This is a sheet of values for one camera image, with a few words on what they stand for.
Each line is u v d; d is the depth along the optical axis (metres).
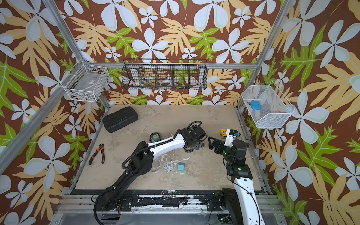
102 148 0.95
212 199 0.74
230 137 0.69
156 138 0.98
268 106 0.83
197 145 0.84
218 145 0.68
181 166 0.86
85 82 0.85
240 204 0.48
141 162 0.56
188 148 0.90
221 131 1.03
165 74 0.97
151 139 0.98
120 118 1.05
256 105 0.84
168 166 0.87
